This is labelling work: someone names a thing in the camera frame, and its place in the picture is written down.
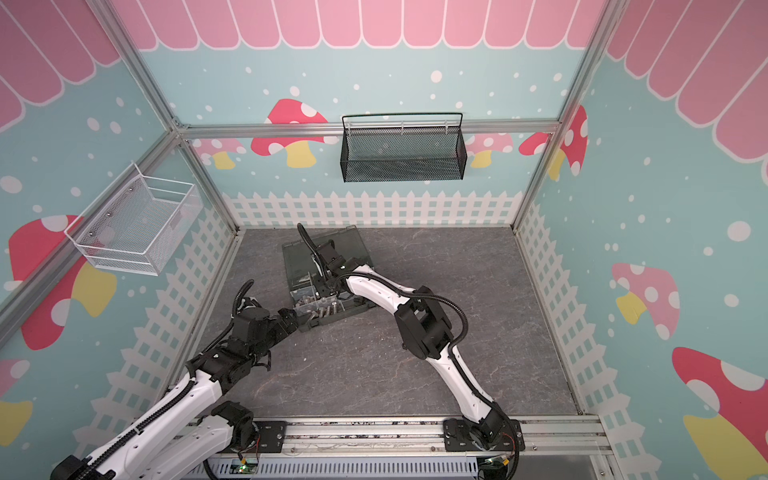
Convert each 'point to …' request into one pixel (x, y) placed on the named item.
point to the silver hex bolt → (321, 312)
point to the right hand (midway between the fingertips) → (321, 282)
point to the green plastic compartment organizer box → (313, 310)
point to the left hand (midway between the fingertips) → (285, 325)
